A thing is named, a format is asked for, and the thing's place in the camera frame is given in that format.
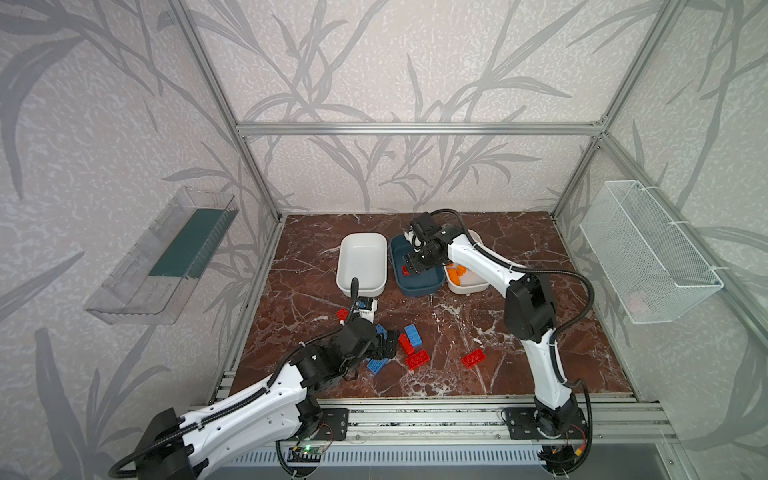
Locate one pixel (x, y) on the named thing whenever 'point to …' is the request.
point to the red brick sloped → (405, 272)
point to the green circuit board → (304, 454)
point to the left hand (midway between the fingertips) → (390, 325)
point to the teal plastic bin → (427, 282)
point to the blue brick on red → (413, 335)
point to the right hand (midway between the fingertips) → (416, 255)
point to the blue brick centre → (381, 330)
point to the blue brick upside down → (376, 365)
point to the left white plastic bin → (363, 256)
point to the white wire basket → (654, 270)
